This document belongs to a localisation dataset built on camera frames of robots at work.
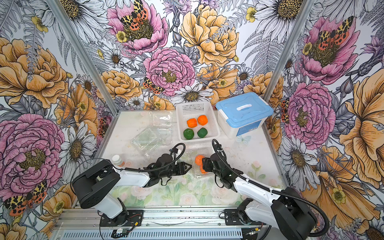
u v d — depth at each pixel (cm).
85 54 89
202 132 101
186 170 81
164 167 67
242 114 97
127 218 72
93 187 45
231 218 74
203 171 86
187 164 83
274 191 46
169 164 65
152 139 102
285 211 41
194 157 93
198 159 89
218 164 65
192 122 108
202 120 108
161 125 112
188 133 102
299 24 77
